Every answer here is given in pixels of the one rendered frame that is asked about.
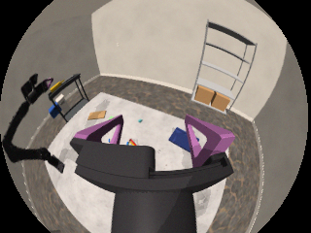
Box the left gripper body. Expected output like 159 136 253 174
34 80 48 98

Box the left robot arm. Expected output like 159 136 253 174
2 74 65 173

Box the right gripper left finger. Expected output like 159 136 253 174
74 115 123 145

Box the orange flat rectangular block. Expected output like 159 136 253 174
87 111 106 120

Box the blue flat rectangular block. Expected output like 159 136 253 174
168 127 190 152

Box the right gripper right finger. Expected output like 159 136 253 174
185 115 235 168

